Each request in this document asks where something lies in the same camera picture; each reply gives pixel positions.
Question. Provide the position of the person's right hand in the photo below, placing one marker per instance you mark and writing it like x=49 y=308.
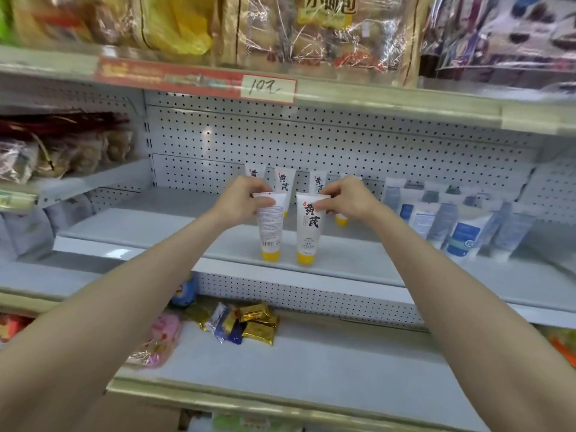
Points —
x=357 y=200

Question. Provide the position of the person's left hand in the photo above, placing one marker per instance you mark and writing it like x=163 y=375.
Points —
x=238 y=204

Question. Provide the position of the group of blue-labelled white tubes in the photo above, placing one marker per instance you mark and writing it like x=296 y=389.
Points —
x=463 y=233

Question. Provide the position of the person's left forearm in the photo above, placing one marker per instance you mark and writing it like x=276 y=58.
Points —
x=99 y=337

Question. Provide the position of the person's right forearm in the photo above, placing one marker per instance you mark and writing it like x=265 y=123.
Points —
x=472 y=319

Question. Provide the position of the red shelf label strip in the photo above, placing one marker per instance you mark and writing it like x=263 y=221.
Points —
x=171 y=78

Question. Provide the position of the blue chips bag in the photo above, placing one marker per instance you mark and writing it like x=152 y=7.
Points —
x=182 y=294

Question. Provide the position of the gold snack packet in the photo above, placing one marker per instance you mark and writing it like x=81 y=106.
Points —
x=254 y=311
x=258 y=333
x=230 y=321

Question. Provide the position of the white paper price tag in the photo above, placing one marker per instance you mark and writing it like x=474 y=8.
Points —
x=267 y=89

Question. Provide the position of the blue snack packet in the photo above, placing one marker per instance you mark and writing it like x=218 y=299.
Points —
x=234 y=332

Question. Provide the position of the pink snack bag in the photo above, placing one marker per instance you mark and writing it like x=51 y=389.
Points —
x=157 y=337

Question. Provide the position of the white pouch red emblem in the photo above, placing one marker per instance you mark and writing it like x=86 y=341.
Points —
x=69 y=213
x=24 y=233

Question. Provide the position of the brown wrapped goods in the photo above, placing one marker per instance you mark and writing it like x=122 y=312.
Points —
x=63 y=148

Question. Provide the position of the brown cardboard sheet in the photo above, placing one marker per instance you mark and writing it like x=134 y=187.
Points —
x=135 y=413

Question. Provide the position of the yellow snack bag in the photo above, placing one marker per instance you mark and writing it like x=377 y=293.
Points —
x=560 y=346

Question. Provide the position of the red snack packet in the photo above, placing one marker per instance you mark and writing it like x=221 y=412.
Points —
x=13 y=326

